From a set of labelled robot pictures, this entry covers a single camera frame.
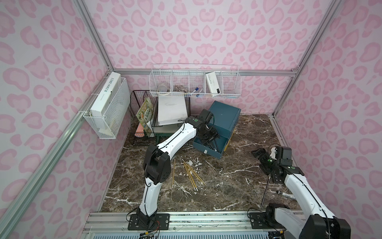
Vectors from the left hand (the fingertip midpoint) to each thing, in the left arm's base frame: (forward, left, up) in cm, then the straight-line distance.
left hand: (219, 137), depth 86 cm
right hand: (-9, -20, -6) cm, 22 cm away
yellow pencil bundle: (-16, +16, -16) cm, 28 cm away
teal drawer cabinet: (+10, -5, +5) cm, 12 cm away
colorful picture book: (+18, +47, 0) cm, 51 cm away
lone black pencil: (-25, -25, -16) cm, 39 cm away
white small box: (+29, +2, +16) cm, 34 cm away
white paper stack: (+16, +28, +7) cm, 33 cm away
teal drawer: (+2, -2, -7) cm, 8 cm away
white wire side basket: (-4, +56, +15) cm, 58 cm away
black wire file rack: (+11, +53, -14) cm, 56 cm away
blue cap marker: (+33, +13, +9) cm, 37 cm away
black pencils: (0, +2, -9) cm, 9 cm away
